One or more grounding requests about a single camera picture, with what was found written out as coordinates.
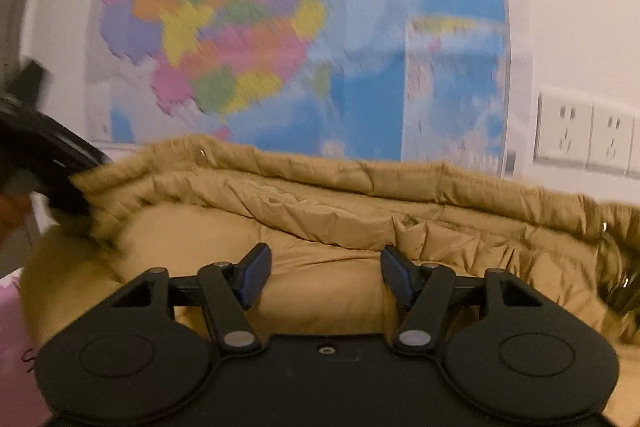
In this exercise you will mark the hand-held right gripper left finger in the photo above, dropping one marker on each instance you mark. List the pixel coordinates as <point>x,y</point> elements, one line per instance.
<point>255,277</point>

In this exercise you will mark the white wall socket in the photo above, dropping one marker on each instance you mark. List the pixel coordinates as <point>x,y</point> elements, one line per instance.
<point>611,137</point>
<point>564,129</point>

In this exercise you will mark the tan puffer jacket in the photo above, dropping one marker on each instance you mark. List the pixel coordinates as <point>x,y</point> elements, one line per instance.
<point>320,232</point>

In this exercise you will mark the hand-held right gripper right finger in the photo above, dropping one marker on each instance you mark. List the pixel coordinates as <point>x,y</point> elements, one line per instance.
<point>397,279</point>

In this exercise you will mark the pink floral bed sheet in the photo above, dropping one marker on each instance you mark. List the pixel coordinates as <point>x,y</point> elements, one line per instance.
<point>17,347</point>

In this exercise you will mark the colourful wall map poster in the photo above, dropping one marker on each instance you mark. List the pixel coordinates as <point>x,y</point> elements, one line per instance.
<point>300,32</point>

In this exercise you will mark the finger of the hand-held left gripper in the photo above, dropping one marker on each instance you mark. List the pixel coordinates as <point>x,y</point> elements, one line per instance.
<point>70,202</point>

